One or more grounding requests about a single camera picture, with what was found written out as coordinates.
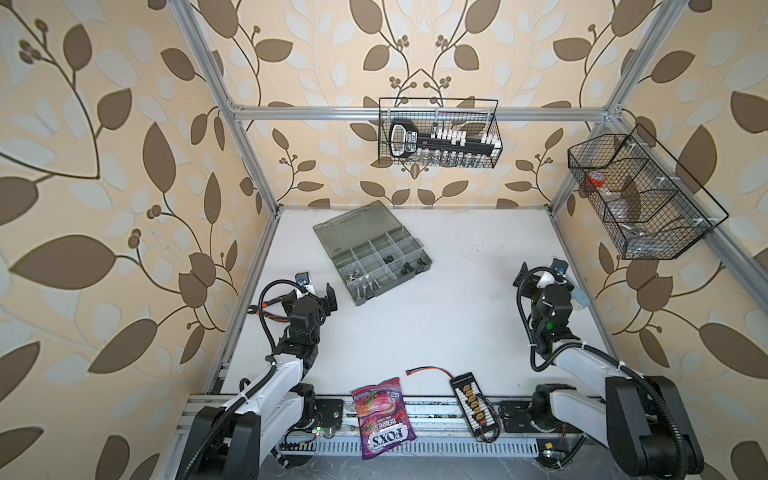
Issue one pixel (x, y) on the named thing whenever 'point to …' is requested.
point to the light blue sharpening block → (577, 294)
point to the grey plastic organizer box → (371, 250)
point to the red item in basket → (595, 178)
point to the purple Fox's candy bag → (384, 421)
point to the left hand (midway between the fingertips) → (306, 286)
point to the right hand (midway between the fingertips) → (541, 269)
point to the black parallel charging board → (472, 404)
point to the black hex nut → (389, 259)
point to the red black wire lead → (429, 367)
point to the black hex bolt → (407, 267)
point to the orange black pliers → (254, 309)
